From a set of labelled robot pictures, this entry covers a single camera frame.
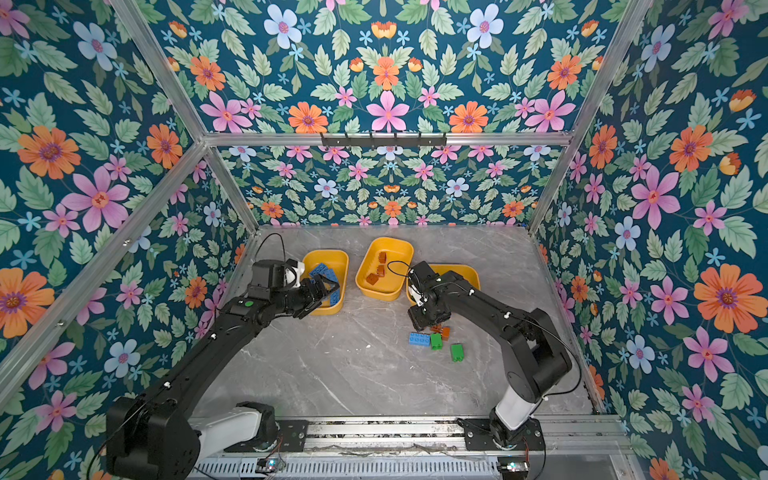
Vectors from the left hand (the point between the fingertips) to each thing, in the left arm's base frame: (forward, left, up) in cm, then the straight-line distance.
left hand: (334, 285), depth 78 cm
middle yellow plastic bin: (+26, -19, -21) cm, 38 cm away
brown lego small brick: (+25, -12, -20) cm, 34 cm away
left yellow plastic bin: (+22, +6, -20) cm, 31 cm away
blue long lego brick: (+18, +12, -18) cm, 28 cm away
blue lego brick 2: (-8, -23, -19) cm, 31 cm away
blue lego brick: (+19, +8, -19) cm, 28 cm away
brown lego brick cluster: (-6, -31, -19) cm, 37 cm away
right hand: (-4, -24, -15) cm, 28 cm away
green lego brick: (-10, -27, -18) cm, 34 cm away
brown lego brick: (+19, -11, -20) cm, 30 cm away
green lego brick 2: (-13, -33, -20) cm, 41 cm away
